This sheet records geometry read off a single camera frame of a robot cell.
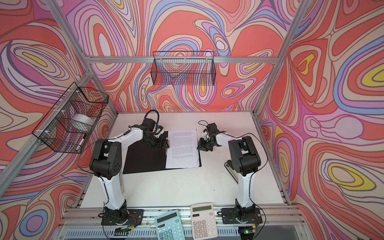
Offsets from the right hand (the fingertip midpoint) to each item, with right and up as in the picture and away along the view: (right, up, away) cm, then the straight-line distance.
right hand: (199, 150), depth 99 cm
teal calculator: (-15, -31, -30) cm, 46 cm away
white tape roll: (-59, +20, -25) cm, 68 cm away
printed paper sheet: (-11, -1, -2) cm, 11 cm away
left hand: (-22, +4, -2) cm, 23 cm away
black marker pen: (-59, +8, -27) cm, 66 cm away
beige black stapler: (+17, -7, -11) cm, 22 cm away
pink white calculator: (+1, -29, -28) cm, 41 cm away
